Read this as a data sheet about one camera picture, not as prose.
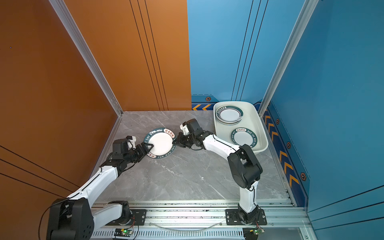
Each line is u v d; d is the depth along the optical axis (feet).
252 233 2.29
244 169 1.71
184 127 2.75
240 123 3.52
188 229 2.33
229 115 3.67
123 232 2.33
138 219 2.41
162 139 2.89
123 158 2.19
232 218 2.38
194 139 2.28
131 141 2.31
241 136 3.36
